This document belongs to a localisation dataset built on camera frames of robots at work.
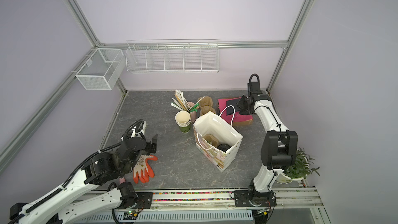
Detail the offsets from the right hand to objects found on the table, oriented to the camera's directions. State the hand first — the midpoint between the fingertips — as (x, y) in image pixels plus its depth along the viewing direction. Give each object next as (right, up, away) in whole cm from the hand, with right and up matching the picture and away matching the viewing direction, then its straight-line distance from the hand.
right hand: (241, 104), depth 92 cm
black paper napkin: (-1, +1, +15) cm, 15 cm away
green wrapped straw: (-28, -3, +2) cm, 28 cm away
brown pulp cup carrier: (-21, -1, +15) cm, 26 cm away
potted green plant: (+20, -29, -25) cm, 43 cm away
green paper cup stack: (-34, -10, -2) cm, 36 cm away
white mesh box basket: (-87, +22, +6) cm, 90 cm away
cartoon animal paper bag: (-18, -10, -11) cm, 23 cm away
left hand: (-48, -14, -23) cm, 55 cm away
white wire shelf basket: (-42, +31, +7) cm, 53 cm away
